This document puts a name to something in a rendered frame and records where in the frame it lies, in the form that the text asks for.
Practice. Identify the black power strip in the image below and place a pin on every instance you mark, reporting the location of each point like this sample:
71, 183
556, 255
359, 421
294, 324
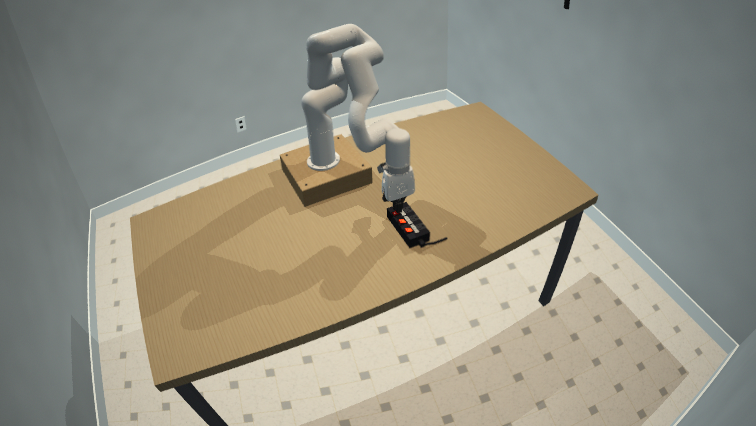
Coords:
410, 227

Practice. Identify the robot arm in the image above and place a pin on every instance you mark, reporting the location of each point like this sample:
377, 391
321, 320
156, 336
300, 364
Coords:
356, 66

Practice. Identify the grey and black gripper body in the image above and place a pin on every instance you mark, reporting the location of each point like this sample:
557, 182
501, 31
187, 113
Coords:
398, 186

